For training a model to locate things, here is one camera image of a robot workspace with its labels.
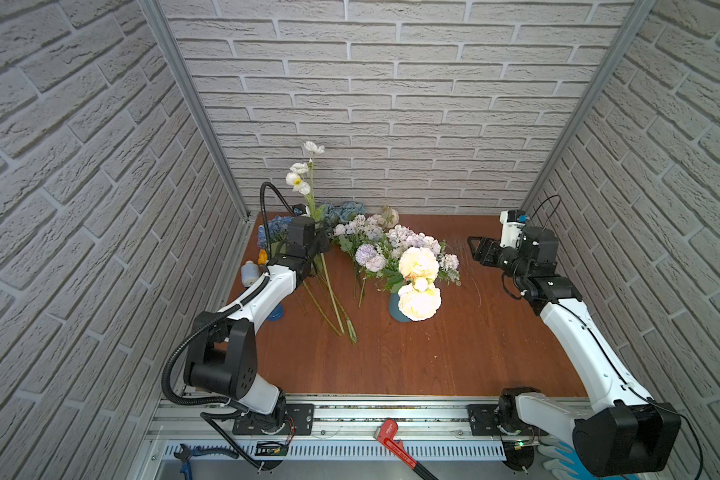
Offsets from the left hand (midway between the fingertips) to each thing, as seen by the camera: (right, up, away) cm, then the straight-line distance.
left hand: (319, 227), depth 88 cm
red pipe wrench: (+20, -51, -17) cm, 58 cm away
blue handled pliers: (-28, -54, -20) cm, 64 cm away
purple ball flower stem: (+15, -9, -14) cm, 22 cm away
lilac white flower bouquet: (+14, -1, +13) cm, 19 cm away
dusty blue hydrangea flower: (+6, +7, +19) cm, 21 cm away
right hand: (+44, -3, -11) cm, 46 cm away
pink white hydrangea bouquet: (+23, -4, -15) cm, 28 cm away
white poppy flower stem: (-4, +12, -6) cm, 15 cm away
